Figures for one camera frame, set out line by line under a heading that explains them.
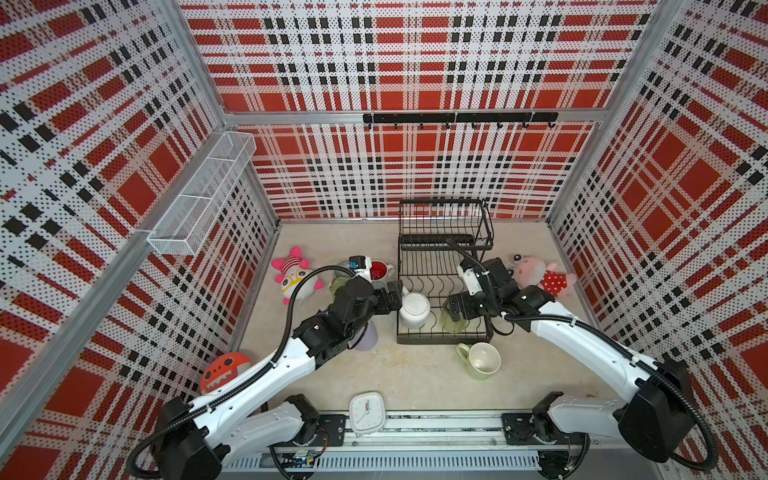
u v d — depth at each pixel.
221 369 0.75
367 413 0.75
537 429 0.66
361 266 0.65
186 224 0.93
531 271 0.96
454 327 0.87
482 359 0.84
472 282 0.69
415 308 0.84
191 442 0.39
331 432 0.74
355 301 0.54
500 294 0.61
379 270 1.00
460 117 0.88
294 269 0.97
